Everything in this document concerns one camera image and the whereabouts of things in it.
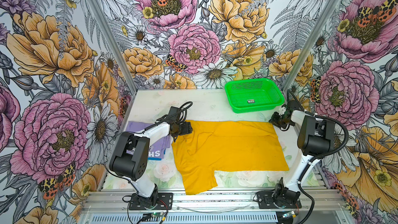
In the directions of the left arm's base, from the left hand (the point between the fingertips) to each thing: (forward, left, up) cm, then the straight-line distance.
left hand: (186, 134), depth 93 cm
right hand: (+8, -53, -2) cm, 54 cm away
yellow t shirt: (-6, -23, -3) cm, 24 cm away
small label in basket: (+29, -46, -3) cm, 54 cm away
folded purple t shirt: (-9, +16, 0) cm, 18 cm away
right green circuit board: (-40, -47, -4) cm, 62 cm away
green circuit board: (-39, +11, -3) cm, 40 cm away
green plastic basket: (+38, -50, -7) cm, 63 cm away
